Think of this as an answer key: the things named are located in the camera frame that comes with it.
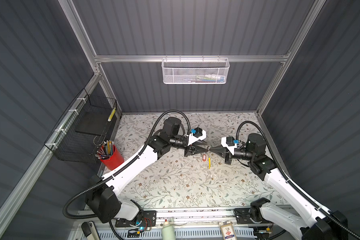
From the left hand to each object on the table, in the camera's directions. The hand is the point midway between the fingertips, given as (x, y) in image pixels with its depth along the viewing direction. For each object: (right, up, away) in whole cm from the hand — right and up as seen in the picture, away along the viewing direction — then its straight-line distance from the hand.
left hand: (207, 145), depth 67 cm
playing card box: (+10, -40, +2) cm, 41 cm away
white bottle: (-17, -37, -3) cm, 41 cm away
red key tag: (+3, -12, +29) cm, 31 cm away
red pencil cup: (-51, -7, +13) cm, 53 cm away
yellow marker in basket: (-51, +15, +15) cm, 55 cm away
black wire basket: (-61, +9, +7) cm, 62 cm away
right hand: (+3, -2, +2) cm, 4 cm away
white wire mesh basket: (-1, +55, +56) cm, 79 cm away
